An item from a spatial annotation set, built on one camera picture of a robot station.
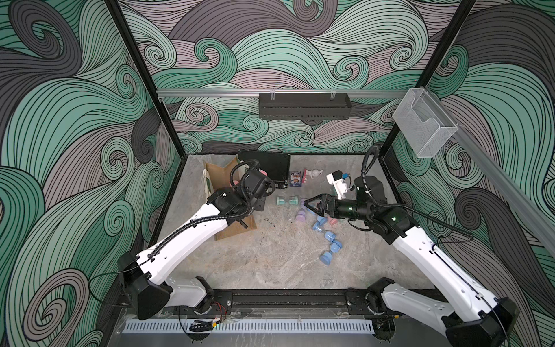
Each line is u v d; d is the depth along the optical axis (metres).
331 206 0.59
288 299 0.76
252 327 0.70
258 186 0.53
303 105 0.97
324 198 0.59
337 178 0.64
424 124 0.78
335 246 0.85
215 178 0.89
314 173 1.10
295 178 1.07
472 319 0.38
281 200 0.98
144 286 0.37
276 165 1.18
